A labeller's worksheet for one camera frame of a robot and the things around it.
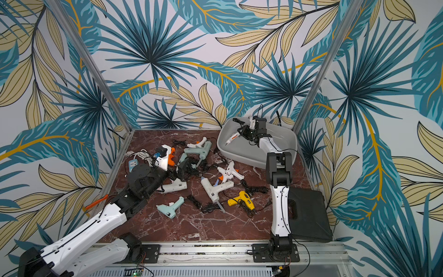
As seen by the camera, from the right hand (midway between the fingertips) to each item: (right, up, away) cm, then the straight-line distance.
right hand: (240, 129), depth 108 cm
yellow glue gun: (0, -37, -20) cm, 42 cm away
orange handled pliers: (-75, -39, -22) cm, 88 cm away
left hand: (-30, -16, -36) cm, 49 cm away
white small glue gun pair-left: (-8, -27, -13) cm, 31 cm away
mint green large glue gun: (-23, -14, -7) cm, 28 cm away
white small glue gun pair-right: (-4, -25, -12) cm, 29 cm away
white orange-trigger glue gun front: (-5, -6, +1) cm, 7 cm away
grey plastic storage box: (+29, -1, +8) cm, 30 cm away
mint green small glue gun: (-37, -42, -24) cm, 61 cm away
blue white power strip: (-63, -21, -9) cm, 67 cm away
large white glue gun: (-16, -34, -20) cm, 43 cm away
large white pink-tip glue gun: (-35, -31, -18) cm, 51 cm away
